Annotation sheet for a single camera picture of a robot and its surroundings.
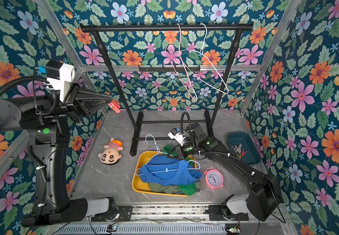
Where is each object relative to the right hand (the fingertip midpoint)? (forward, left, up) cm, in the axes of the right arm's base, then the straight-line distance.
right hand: (171, 151), depth 70 cm
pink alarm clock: (-4, -24, -22) cm, 33 cm away
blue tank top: (-5, +4, -10) cm, 12 cm away
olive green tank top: (-13, +2, -17) cm, 21 cm away
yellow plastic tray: (+3, +20, -17) cm, 27 cm away
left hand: (-7, +15, +35) cm, 39 cm away
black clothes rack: (+22, +28, -20) cm, 41 cm away
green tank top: (-13, -8, -14) cm, 21 cm away
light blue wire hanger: (-1, +2, 0) cm, 2 cm away
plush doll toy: (+5, +37, -15) cm, 41 cm away
